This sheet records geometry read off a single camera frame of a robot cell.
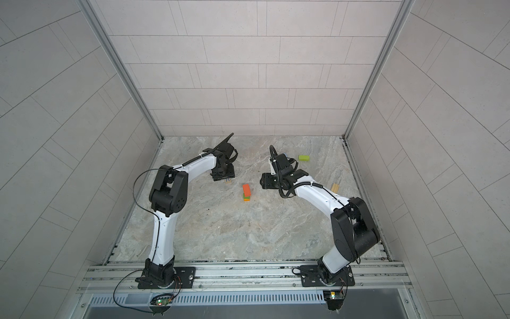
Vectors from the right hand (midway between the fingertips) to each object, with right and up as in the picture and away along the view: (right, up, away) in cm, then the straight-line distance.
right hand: (264, 181), depth 87 cm
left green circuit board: (-34, -37, -22) cm, 55 cm away
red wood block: (-8, -4, +5) cm, 10 cm away
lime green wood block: (+22, +10, +21) cm, 32 cm away
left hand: (-16, +3, +15) cm, 22 cm away
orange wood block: (-8, -9, +4) cm, 13 cm away
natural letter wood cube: (-18, -1, +9) cm, 20 cm away
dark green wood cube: (-8, -8, +4) cm, 12 cm away
